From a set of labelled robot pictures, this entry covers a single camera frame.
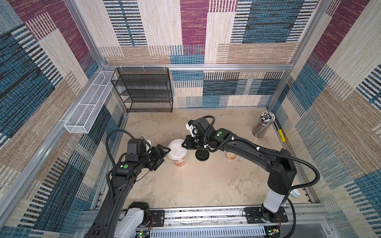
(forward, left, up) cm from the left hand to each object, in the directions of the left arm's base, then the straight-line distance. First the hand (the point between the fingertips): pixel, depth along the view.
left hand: (168, 153), depth 75 cm
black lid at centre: (+9, -18, -18) cm, 27 cm away
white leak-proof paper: (+2, -4, -2) cm, 5 cm away
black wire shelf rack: (+53, +22, -1) cm, 57 cm away
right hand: (+5, -8, -2) cm, 9 cm away
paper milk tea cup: (0, -5, -11) cm, 12 cm away
